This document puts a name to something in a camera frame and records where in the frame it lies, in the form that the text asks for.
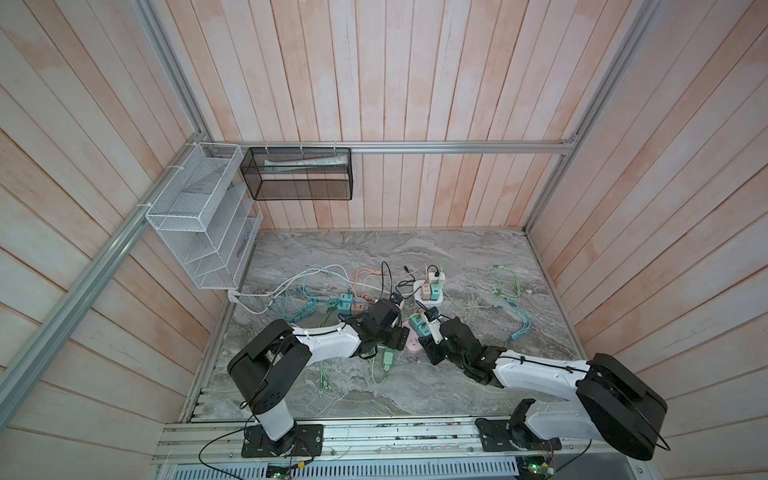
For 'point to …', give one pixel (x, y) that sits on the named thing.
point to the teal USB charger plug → (421, 327)
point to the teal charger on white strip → (435, 292)
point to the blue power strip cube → (349, 313)
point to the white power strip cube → (429, 292)
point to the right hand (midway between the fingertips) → (424, 335)
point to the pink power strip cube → (412, 342)
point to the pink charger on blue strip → (357, 304)
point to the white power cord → (258, 303)
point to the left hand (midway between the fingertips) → (396, 334)
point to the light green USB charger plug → (387, 360)
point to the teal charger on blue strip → (345, 304)
